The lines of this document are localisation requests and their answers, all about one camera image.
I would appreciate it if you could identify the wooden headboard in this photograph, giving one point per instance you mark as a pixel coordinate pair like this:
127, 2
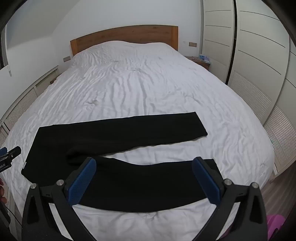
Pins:
129, 34

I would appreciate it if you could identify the black pants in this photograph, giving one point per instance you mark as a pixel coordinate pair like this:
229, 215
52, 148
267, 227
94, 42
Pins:
115, 132

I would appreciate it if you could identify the wooden nightstand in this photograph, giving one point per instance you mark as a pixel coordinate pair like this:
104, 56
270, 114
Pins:
198, 62

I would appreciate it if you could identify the beige wall switch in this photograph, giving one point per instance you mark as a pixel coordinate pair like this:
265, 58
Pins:
66, 58
192, 44

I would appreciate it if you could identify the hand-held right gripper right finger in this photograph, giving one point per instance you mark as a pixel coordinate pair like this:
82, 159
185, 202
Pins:
207, 180

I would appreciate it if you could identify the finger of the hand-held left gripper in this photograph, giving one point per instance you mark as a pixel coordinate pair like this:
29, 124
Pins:
13, 152

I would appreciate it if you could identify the white louvered cabinet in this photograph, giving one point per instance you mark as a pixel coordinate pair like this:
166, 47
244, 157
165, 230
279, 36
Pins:
25, 97

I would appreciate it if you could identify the white wardrobe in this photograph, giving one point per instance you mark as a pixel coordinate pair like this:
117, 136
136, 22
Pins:
254, 46

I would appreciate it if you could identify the white bed duvet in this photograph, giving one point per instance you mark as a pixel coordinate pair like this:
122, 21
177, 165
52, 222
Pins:
138, 81

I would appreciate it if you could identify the pink plastic object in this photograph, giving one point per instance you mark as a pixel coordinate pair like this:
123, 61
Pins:
276, 226

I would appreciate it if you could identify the blue tissue pack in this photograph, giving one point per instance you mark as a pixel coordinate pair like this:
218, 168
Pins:
205, 58

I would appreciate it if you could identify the person's left hand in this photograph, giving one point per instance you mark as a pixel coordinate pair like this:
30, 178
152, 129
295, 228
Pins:
2, 198

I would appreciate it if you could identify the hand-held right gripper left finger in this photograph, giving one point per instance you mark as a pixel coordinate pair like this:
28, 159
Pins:
83, 179

